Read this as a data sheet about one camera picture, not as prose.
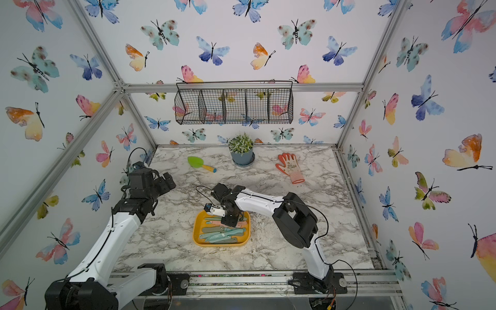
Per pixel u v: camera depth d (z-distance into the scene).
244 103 0.98
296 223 0.50
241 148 1.00
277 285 0.75
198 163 1.14
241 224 0.87
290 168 1.08
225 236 0.84
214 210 0.80
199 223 0.88
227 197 0.65
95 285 0.40
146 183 0.60
